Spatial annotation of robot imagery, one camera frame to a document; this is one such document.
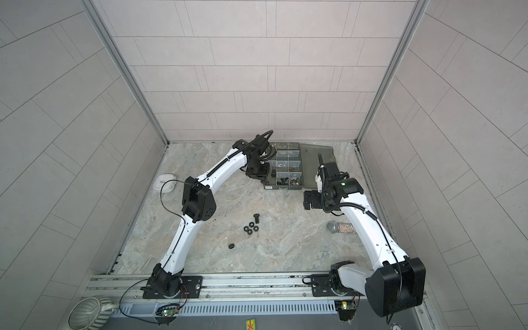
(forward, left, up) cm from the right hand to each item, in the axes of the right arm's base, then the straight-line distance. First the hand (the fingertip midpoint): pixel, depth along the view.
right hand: (313, 202), depth 79 cm
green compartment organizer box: (+27, +4, -10) cm, 29 cm away
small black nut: (-10, +33, -12) cm, 37 cm away
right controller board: (-33, -6, -14) cm, 36 cm away
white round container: (+8, +56, +8) cm, 57 cm away
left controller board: (-31, +52, -10) cm, 61 cm away
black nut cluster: (-5, +26, -12) cm, 29 cm away
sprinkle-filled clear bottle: (-7, -8, -8) cm, 14 cm away
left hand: (+18, +16, -4) cm, 24 cm away
